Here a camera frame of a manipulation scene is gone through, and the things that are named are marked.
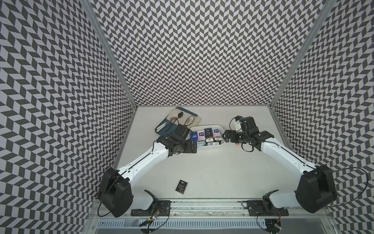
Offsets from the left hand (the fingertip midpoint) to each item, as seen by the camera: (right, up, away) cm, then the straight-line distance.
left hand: (189, 148), depth 81 cm
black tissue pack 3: (+18, +3, +11) cm, 22 cm away
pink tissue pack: (+7, +6, +13) cm, 16 cm away
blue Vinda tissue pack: (+2, +5, +12) cm, 13 cm away
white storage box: (+3, +10, +17) cm, 20 cm away
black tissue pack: (+12, +8, +12) cm, 19 cm away
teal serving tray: (-17, +11, +20) cm, 29 cm away
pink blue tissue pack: (+18, +8, +15) cm, 24 cm away
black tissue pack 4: (-4, -20, -3) cm, 21 cm away
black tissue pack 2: (+13, +3, +11) cm, 17 cm away
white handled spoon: (-14, +16, +26) cm, 34 cm away
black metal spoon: (-8, +20, +30) cm, 37 cm away
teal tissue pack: (+7, +1, +10) cm, 12 cm away
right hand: (+24, +6, +4) cm, 25 cm away
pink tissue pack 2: (+15, +1, +10) cm, 18 cm away
